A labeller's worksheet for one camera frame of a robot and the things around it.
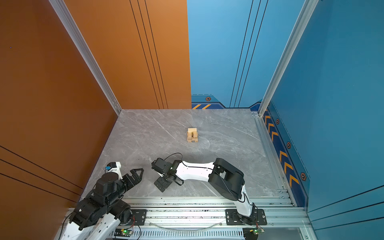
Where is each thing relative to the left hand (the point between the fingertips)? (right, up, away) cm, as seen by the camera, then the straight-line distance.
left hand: (139, 172), depth 74 cm
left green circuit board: (-6, -28, -3) cm, 29 cm away
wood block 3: (+24, +12, +28) cm, 39 cm away
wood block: (+24, +16, +24) cm, 37 cm away
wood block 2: (+28, +17, +25) cm, 41 cm away
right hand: (+10, -8, +10) cm, 16 cm away
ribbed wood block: (+26, +21, +26) cm, 42 cm away
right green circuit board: (+55, -28, -3) cm, 62 cm away
